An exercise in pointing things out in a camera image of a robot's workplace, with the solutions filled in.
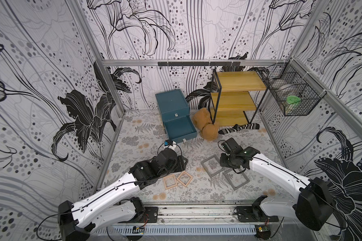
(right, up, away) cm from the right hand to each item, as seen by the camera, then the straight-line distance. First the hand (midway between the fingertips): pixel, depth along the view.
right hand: (223, 160), depth 85 cm
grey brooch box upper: (-5, -5, +6) cm, 9 cm away
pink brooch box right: (-22, -11, +1) cm, 24 cm away
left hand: (-21, +1, -13) cm, 25 cm away
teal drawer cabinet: (-26, +21, +12) cm, 35 cm away
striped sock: (+16, +18, +22) cm, 32 cm away
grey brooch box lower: (+8, -11, -1) cm, 14 cm away
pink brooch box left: (-30, -12, -1) cm, 33 cm away
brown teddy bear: (-10, +23, +16) cm, 29 cm away
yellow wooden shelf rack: (+14, +40, +20) cm, 47 cm away
